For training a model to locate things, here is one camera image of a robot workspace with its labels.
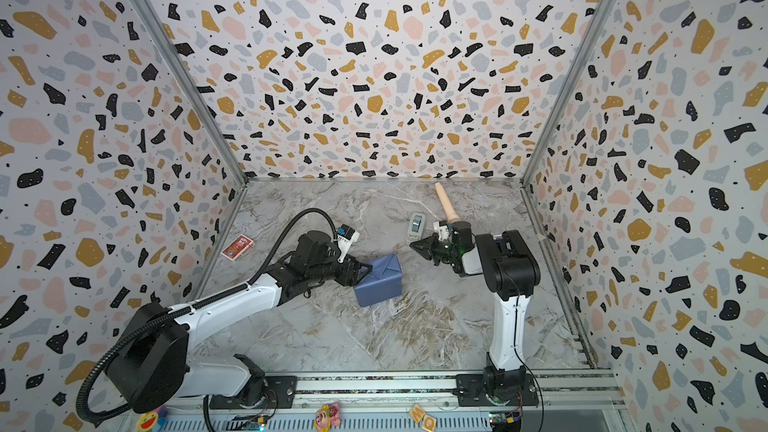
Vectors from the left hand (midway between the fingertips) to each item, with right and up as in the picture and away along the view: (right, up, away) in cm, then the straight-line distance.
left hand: (364, 260), depth 82 cm
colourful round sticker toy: (-47, -35, -14) cm, 60 cm away
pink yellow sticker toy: (-7, -34, -14) cm, 37 cm away
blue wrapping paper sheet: (+6, -6, -1) cm, 8 cm away
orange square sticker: (+17, -35, -13) cm, 41 cm away
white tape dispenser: (+15, +8, +21) cm, 27 cm away
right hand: (+12, +4, +15) cm, 19 cm away
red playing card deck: (-45, +1, +17) cm, 48 cm away
